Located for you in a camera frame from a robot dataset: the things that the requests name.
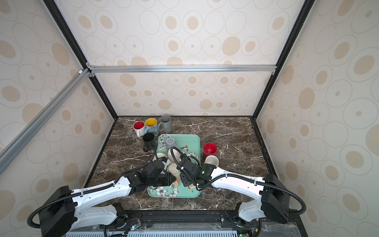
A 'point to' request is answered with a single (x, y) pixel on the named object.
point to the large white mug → (211, 160)
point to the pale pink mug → (176, 154)
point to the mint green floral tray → (189, 144)
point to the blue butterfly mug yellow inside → (151, 126)
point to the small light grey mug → (170, 143)
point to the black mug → (150, 142)
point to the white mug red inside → (139, 128)
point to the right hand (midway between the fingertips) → (189, 174)
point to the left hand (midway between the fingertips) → (180, 180)
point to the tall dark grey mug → (166, 124)
